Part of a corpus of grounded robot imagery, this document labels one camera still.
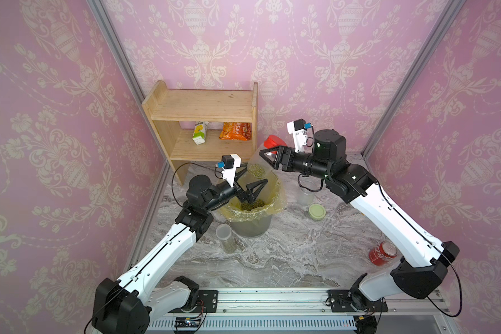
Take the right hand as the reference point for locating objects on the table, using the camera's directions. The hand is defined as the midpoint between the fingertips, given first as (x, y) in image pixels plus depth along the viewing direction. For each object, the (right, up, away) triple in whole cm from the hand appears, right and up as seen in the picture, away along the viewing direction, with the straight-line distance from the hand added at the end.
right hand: (267, 153), depth 62 cm
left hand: (-2, -7, +4) cm, 8 cm away
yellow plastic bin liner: (+2, -15, +10) cm, 18 cm away
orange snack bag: (-12, +14, +34) cm, 38 cm away
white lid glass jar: (-15, -28, +13) cm, 34 cm away
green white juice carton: (-29, +13, +33) cm, 46 cm away
